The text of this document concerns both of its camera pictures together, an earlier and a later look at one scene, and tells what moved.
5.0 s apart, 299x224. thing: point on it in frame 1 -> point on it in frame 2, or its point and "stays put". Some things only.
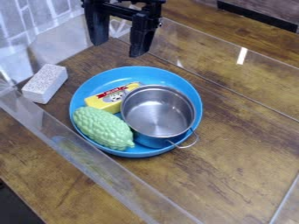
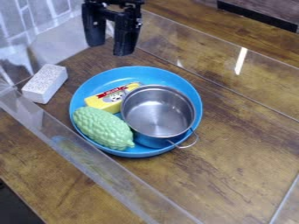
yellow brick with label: [109, 100] stays put
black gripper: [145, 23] -> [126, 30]
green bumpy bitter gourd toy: [102, 129] stays put
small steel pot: [159, 114] stays put
